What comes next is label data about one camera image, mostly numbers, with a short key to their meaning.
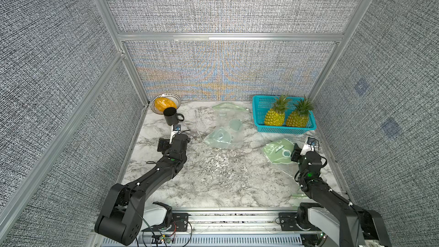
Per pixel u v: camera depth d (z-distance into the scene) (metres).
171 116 1.03
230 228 0.73
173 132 0.76
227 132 1.03
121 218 0.41
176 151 0.66
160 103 1.10
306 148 0.74
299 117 0.93
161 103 1.10
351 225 0.42
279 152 0.86
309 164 0.64
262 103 1.13
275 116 0.95
